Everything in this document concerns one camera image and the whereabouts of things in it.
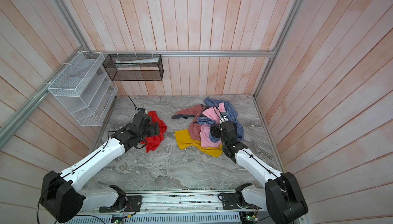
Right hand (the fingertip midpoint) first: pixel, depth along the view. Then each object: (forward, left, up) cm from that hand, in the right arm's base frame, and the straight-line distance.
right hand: (222, 122), depth 87 cm
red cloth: (-9, +40, -8) cm, 42 cm away
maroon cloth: (+1, +16, -9) cm, 19 cm away
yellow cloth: (-5, +22, -15) cm, 27 cm away
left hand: (-7, +40, +2) cm, 40 cm away
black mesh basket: (+38, +59, +11) cm, 71 cm away
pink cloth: (+5, +5, +2) cm, 7 cm away
